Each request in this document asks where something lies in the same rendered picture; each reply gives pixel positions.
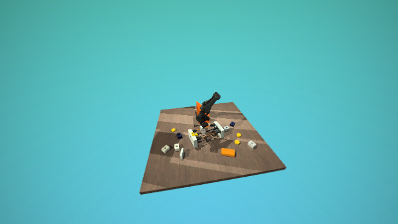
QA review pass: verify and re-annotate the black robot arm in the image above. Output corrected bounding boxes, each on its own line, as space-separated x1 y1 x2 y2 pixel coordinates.
196 92 221 121

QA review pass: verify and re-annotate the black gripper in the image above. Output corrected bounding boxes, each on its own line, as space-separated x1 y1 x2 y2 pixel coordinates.
199 116 208 129

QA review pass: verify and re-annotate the white rectangular block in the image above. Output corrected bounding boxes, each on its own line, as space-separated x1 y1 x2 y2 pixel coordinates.
161 145 170 153

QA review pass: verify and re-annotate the orange rectangular bar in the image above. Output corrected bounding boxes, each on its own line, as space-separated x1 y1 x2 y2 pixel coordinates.
221 148 235 157

